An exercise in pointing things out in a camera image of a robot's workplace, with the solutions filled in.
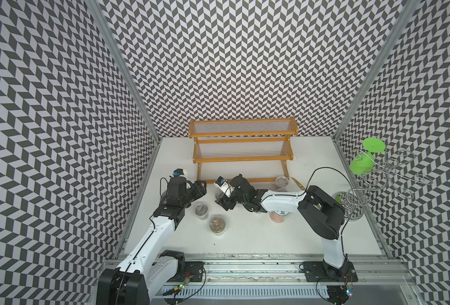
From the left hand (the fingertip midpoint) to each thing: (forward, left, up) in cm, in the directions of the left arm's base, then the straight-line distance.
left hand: (201, 185), depth 84 cm
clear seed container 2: (+5, -38, -5) cm, 39 cm away
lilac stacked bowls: (-13, +9, +16) cm, 23 cm away
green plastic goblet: (+2, -66, +14) cm, 67 cm away
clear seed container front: (-15, -7, -7) cm, 18 cm away
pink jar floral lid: (-12, -34, -9) cm, 37 cm away
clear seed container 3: (+2, -38, -7) cm, 38 cm away
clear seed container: (-9, -1, -6) cm, 11 cm away
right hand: (-1, -8, -8) cm, 12 cm away
